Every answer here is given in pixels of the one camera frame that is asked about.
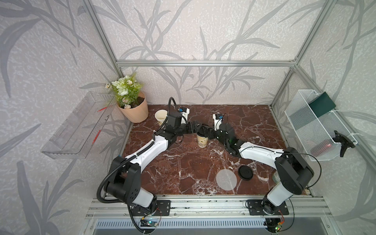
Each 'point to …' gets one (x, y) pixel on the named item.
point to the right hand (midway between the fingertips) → (207, 125)
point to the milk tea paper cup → (202, 141)
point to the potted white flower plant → (129, 99)
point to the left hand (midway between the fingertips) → (197, 124)
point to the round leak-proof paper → (226, 179)
